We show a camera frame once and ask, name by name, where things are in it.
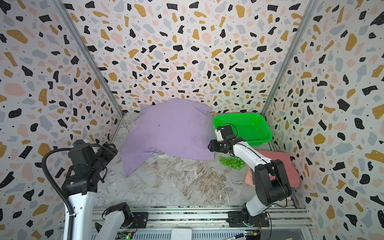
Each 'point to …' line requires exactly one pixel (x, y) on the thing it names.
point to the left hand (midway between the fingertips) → (109, 145)
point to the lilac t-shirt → (181, 128)
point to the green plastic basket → (251, 127)
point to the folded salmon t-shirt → (249, 177)
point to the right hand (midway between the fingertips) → (209, 143)
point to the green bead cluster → (234, 162)
